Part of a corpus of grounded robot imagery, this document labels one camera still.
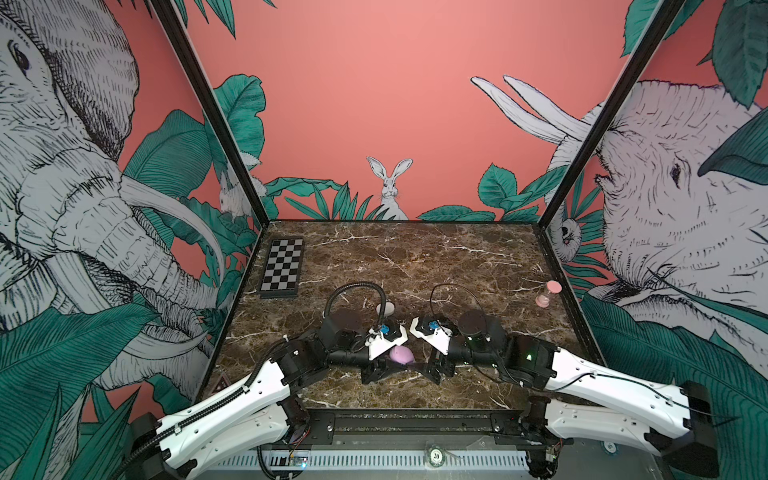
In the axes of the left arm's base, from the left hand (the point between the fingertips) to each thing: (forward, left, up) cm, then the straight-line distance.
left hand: (403, 357), depth 67 cm
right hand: (+2, -3, +2) cm, 4 cm away
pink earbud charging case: (0, 0, +2) cm, 2 cm away
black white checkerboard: (+37, +39, -16) cm, 56 cm away
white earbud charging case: (+22, +2, -19) cm, 29 cm away
